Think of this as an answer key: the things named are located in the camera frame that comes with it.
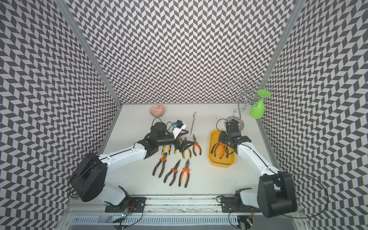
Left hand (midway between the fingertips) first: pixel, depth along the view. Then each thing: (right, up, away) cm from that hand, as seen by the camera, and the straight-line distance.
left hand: (190, 138), depth 78 cm
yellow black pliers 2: (-5, -1, -10) cm, 11 cm away
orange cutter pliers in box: (+15, -6, +5) cm, 17 cm away
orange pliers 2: (-9, -20, +6) cm, 23 cm away
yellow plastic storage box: (+15, -15, +7) cm, 23 cm away
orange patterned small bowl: (-26, +17, +34) cm, 46 cm away
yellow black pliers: (-1, -11, +13) cm, 17 cm away
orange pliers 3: (-17, -15, +10) cm, 24 cm away
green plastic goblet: (+40, +15, +6) cm, 43 cm away
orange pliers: (-2, -19, +6) cm, 20 cm away
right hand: (+20, -2, +9) cm, 22 cm away
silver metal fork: (+2, +10, +30) cm, 32 cm away
